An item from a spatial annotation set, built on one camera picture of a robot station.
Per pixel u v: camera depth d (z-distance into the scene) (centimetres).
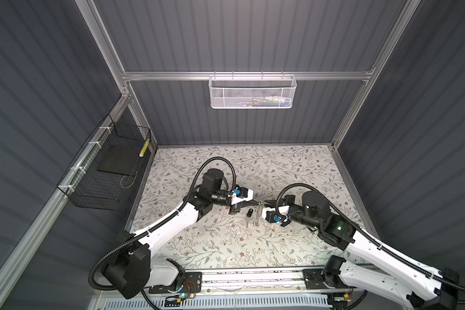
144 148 81
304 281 74
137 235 44
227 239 85
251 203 68
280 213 56
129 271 41
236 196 60
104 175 73
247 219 89
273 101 91
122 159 73
